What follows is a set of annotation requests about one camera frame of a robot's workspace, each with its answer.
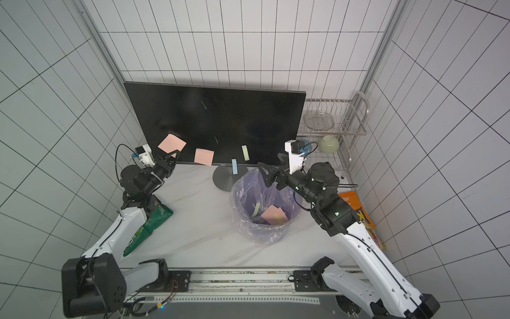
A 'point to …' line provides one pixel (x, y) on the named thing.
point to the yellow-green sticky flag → (246, 153)
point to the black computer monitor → (240, 125)
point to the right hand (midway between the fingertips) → (260, 162)
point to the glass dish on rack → (319, 121)
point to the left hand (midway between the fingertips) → (180, 153)
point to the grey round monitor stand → (223, 177)
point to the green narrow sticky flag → (256, 209)
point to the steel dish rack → (350, 116)
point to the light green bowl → (329, 144)
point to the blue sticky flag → (234, 167)
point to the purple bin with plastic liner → (250, 189)
